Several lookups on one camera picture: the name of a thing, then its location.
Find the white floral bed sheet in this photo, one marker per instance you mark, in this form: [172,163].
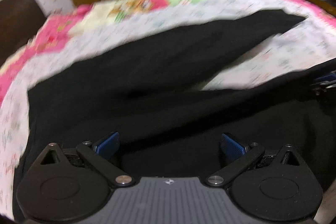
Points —
[170,82]

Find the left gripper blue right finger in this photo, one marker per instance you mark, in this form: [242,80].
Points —
[240,157]

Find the dark wooden headboard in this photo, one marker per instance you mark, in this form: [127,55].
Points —
[20,21]

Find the pink cartoon quilt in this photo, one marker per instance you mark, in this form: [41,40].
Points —
[131,3]

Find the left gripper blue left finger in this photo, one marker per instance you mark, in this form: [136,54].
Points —
[98,154]

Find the black pants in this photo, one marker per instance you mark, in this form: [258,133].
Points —
[60,187]

